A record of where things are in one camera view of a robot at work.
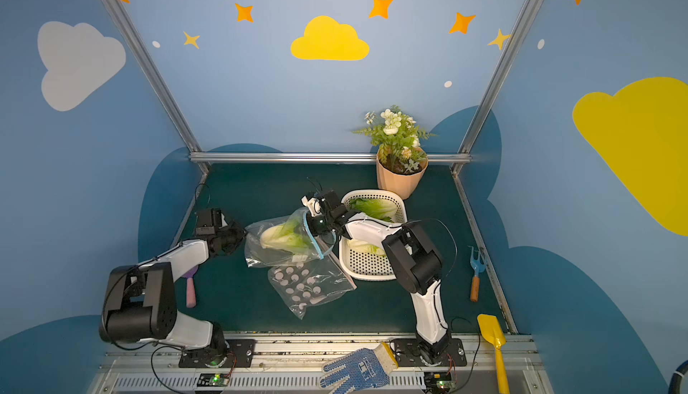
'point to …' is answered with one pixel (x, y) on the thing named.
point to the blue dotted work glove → (361, 371)
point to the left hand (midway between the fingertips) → (253, 226)
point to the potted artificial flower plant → (400, 160)
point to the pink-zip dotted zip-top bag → (306, 284)
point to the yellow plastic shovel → (494, 335)
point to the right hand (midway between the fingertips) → (298, 227)
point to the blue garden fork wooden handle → (479, 267)
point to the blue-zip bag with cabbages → (258, 256)
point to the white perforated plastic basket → (361, 265)
